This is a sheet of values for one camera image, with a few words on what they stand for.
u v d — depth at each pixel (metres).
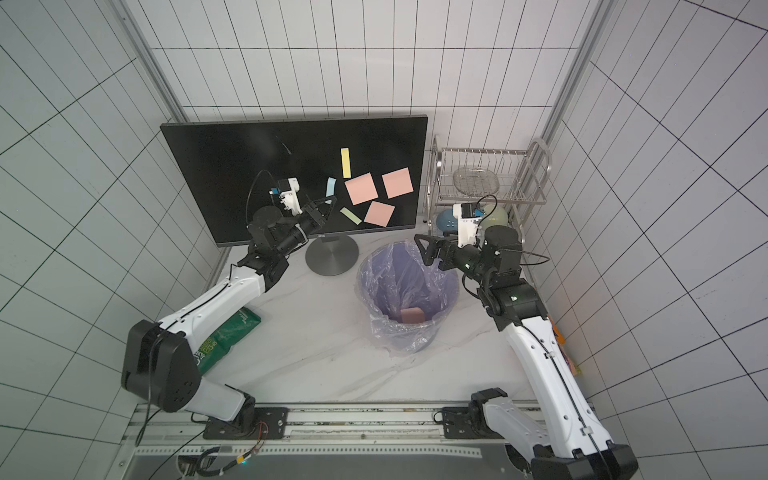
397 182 0.81
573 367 1.87
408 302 0.88
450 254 0.58
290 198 0.68
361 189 0.80
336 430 0.73
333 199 0.74
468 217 0.56
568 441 0.37
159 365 0.43
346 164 0.74
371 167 0.76
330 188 0.74
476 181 0.93
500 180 0.92
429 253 0.59
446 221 1.09
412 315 0.87
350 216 0.86
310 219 0.67
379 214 0.87
